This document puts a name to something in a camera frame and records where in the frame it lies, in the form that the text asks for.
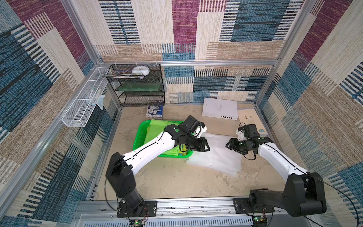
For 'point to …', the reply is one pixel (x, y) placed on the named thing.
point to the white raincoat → (219, 158)
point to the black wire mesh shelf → (148, 91)
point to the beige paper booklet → (249, 117)
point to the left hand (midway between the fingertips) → (208, 148)
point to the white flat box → (220, 109)
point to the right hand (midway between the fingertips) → (229, 144)
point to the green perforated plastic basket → (140, 134)
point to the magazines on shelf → (127, 74)
